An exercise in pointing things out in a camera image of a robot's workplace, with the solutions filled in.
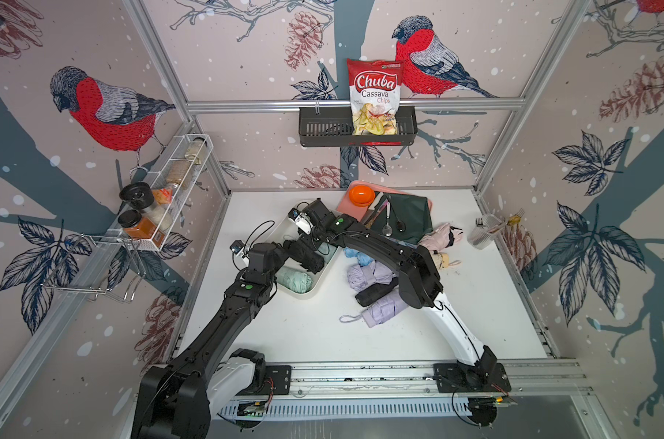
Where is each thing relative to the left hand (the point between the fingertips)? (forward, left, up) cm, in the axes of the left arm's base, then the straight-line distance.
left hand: (277, 247), depth 85 cm
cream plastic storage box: (+15, +1, -12) cm, 19 cm away
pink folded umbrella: (+10, -59, -9) cm, 60 cm away
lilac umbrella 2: (-17, -32, -12) cm, 38 cm away
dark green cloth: (+23, -46, -14) cm, 54 cm away
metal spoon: (+17, -39, -14) cm, 45 cm away
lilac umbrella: (-6, -27, -9) cm, 29 cm away
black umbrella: (+1, -10, -9) cm, 13 cm away
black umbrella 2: (-11, -31, -9) cm, 35 cm away
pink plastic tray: (+31, -23, -15) cm, 41 cm away
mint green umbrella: (-8, -6, -8) cm, 13 cm away
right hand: (+9, -7, -6) cm, 13 cm away
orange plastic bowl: (+33, -29, -11) cm, 45 cm away
